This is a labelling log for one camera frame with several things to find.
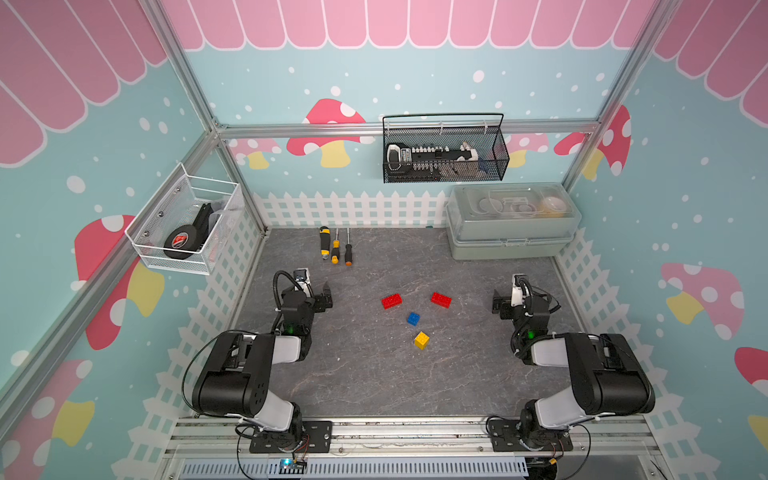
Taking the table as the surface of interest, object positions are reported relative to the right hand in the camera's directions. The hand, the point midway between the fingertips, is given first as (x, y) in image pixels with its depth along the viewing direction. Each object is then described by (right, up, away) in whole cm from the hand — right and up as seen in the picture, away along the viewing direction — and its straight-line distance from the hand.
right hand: (511, 288), depth 93 cm
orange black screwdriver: (-54, +12, +19) cm, 59 cm away
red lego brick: (-38, -5, +6) cm, 39 cm away
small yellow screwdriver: (-59, +12, +19) cm, 63 cm away
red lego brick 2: (-21, -5, +6) cm, 23 cm away
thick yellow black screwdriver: (-65, +20, +25) cm, 72 cm away
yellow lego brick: (-29, -15, -6) cm, 33 cm away
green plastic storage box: (-6, +22, +6) cm, 24 cm away
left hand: (-62, 0, 0) cm, 63 cm away
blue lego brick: (-31, -10, +1) cm, 32 cm away
